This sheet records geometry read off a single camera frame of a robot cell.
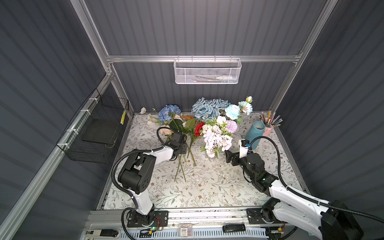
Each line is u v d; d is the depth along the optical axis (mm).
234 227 733
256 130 848
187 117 1010
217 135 685
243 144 691
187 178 868
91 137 726
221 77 906
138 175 486
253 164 612
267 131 989
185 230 683
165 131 1020
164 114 1020
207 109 708
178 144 754
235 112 708
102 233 669
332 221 404
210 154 697
